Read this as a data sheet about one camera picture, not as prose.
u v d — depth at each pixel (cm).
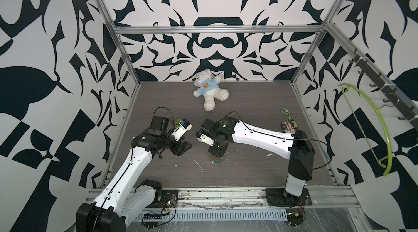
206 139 72
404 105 53
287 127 94
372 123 67
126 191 44
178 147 67
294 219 71
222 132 55
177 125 66
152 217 73
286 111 105
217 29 91
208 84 108
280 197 74
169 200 73
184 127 69
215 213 71
